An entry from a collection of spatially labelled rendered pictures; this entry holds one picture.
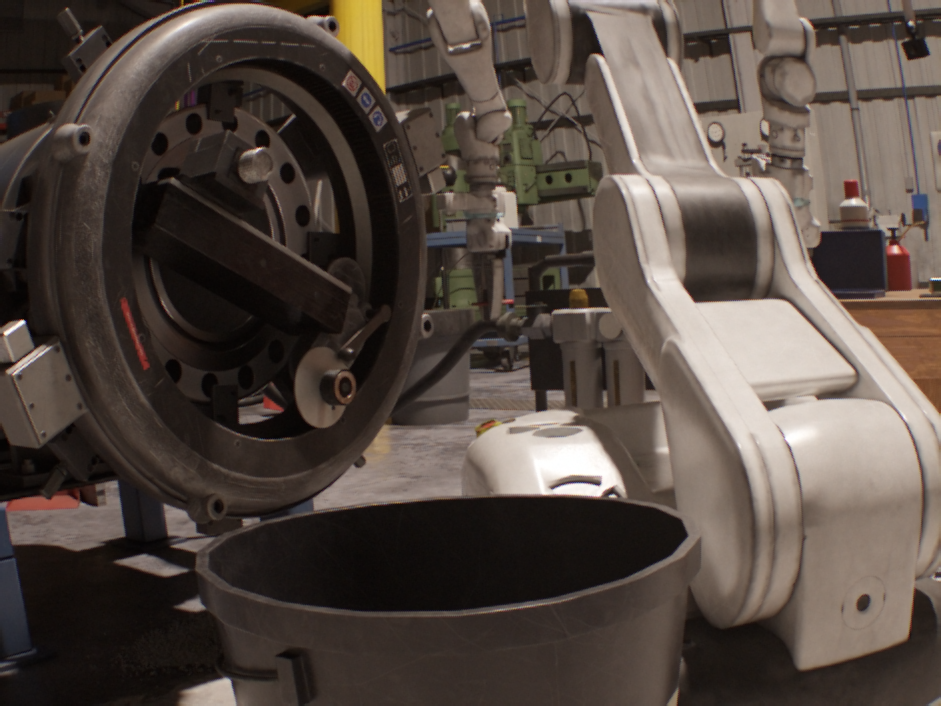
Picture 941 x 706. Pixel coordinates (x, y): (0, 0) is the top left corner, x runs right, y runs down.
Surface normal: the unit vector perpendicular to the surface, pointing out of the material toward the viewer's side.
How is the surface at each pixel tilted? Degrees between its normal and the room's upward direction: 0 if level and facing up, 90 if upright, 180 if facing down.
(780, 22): 76
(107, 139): 81
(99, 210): 90
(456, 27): 146
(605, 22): 58
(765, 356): 23
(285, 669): 90
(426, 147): 90
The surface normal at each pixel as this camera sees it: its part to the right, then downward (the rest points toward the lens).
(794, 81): 0.12, 0.33
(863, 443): 0.07, -0.59
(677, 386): -0.98, 0.01
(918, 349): -0.58, 0.09
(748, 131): -0.78, 0.09
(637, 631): 0.74, 0.05
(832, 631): 0.03, 0.07
